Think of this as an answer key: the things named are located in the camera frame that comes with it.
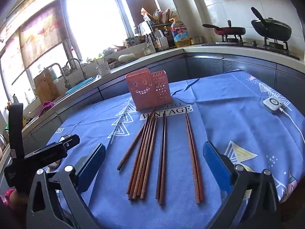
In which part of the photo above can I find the reddish chopstick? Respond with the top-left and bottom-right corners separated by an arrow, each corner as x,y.
185,112 -> 201,204
188,116 -> 204,202

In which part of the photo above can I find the brown chopstick bundle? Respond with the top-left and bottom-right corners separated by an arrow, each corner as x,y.
128,115 -> 152,201
132,116 -> 154,199
140,117 -> 157,199
127,117 -> 150,194

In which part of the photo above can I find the dark chopstick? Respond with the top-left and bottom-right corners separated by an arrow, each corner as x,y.
155,114 -> 165,200
159,116 -> 166,206

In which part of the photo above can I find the pink perforated utensil holder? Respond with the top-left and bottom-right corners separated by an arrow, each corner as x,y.
125,68 -> 172,111

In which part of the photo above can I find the slanted brown chopstick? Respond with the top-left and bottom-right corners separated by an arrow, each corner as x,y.
117,125 -> 144,171

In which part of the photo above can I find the left hand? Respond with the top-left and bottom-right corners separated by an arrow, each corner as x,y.
1,189 -> 28,211

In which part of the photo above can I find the magenta cloth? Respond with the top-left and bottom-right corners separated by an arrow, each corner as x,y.
38,101 -> 55,117

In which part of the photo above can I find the wooden cutting board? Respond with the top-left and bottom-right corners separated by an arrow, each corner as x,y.
34,69 -> 60,104

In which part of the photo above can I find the left steel faucet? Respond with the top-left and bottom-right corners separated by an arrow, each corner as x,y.
42,62 -> 71,90

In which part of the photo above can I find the steel faucet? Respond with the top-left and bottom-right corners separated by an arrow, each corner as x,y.
42,62 -> 71,90
63,57 -> 87,79

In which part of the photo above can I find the blue plastic basin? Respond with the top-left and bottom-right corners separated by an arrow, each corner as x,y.
65,77 -> 96,95

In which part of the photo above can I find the blue patterned tablecloth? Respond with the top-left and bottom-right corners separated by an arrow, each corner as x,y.
50,71 -> 304,228

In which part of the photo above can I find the right steel faucet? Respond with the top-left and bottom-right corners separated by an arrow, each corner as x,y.
63,57 -> 87,79

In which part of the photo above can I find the white mug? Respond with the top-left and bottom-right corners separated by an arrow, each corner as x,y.
96,63 -> 111,77

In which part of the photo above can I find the white square device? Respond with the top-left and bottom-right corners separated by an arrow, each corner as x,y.
263,96 -> 283,114

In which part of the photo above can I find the white ceramic dish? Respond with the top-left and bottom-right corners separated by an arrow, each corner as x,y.
118,53 -> 136,63

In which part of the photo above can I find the patterned roller blind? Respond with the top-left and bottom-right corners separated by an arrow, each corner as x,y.
1,0 -> 68,68

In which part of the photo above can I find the black gas stove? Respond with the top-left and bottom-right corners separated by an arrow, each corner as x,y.
202,35 -> 300,60

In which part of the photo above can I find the white jug bottle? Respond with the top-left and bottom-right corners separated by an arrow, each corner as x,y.
155,29 -> 169,50

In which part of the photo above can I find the red frying pan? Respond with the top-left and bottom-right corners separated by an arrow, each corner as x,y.
202,20 -> 246,36

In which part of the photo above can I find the black spice rack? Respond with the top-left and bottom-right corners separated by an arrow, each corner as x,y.
150,22 -> 176,49

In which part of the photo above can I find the yellow cooking oil bottle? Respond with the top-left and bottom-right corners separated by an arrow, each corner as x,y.
171,20 -> 191,48

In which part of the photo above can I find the black wok with lid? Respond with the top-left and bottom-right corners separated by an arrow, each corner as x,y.
251,7 -> 292,41

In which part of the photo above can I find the brown cardboard panel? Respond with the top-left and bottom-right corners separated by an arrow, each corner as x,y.
126,0 -> 158,26

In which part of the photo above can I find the white cable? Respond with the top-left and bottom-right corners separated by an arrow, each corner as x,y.
279,107 -> 305,158

